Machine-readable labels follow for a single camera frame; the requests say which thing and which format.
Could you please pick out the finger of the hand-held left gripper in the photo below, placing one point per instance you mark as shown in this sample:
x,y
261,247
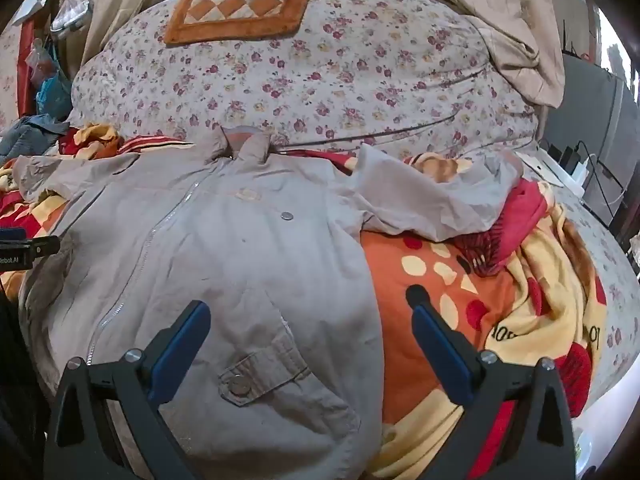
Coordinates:
x,y
47,246

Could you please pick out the dark grey cabinet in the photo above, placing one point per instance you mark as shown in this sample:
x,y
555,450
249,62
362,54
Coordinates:
x,y
585,105

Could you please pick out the red orange printed blanket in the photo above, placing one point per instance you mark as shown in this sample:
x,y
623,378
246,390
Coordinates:
x,y
425,350

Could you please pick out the grey zip jacket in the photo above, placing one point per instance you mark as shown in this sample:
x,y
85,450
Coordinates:
x,y
235,260

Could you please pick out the white flat box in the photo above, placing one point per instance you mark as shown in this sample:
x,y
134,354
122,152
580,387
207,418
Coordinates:
x,y
542,167

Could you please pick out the clear plastic bag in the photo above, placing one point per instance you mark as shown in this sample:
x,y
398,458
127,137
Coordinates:
x,y
72,12

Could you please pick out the blue plastic bag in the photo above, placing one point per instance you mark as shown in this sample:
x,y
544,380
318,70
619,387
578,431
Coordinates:
x,y
52,95

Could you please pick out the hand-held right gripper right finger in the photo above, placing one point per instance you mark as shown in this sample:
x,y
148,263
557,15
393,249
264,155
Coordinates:
x,y
440,350

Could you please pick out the beige curtain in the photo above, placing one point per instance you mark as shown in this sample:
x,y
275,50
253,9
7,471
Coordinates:
x,y
105,5

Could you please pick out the blue denim garment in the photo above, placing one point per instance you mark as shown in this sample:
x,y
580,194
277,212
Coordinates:
x,y
27,132

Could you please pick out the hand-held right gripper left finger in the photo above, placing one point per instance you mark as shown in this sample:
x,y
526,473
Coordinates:
x,y
181,345

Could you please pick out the beige blanket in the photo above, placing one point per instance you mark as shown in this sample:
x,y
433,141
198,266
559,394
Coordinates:
x,y
505,15

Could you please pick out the floral quilt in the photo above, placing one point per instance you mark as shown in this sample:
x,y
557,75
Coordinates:
x,y
320,75

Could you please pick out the floral bed sheet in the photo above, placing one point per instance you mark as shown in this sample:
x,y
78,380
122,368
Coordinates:
x,y
600,240

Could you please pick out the white power adapter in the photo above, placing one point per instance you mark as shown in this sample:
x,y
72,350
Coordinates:
x,y
581,170

